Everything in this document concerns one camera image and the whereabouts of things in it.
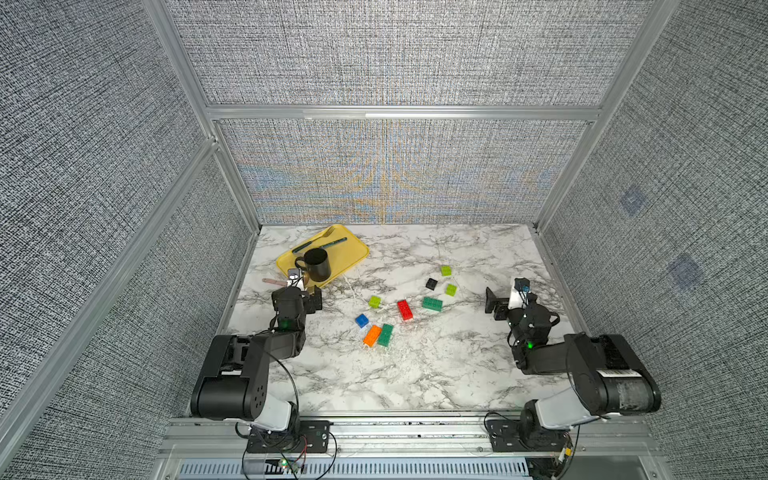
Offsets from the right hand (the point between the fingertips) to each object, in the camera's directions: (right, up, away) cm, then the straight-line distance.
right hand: (506, 280), depth 90 cm
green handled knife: (-56, +12, +24) cm, 62 cm away
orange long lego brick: (-40, -17, 0) cm, 44 cm away
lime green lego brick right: (-14, -4, +11) cm, 18 cm away
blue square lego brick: (-44, -13, +3) cm, 45 cm away
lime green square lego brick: (-40, -8, +8) cm, 41 cm away
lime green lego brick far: (-14, +2, +17) cm, 22 cm away
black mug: (-59, +5, +9) cm, 60 cm away
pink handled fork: (-75, -2, +14) cm, 76 cm away
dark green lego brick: (-36, -17, 0) cm, 40 cm away
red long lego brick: (-30, -10, +5) cm, 32 cm away
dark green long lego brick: (-21, -8, +7) cm, 24 cm away
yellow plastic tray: (-51, +10, +21) cm, 56 cm away
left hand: (-62, -1, +3) cm, 62 cm away
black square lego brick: (-20, -2, +13) cm, 24 cm away
